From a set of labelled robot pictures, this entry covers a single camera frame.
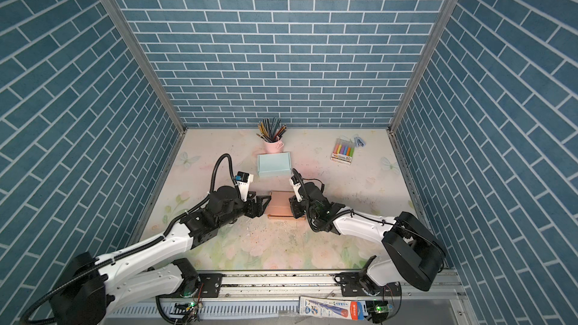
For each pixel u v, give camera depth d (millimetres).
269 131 1048
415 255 431
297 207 753
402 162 1129
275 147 1021
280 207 817
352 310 690
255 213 715
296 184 759
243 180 694
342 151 1113
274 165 1021
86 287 397
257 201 716
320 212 656
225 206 601
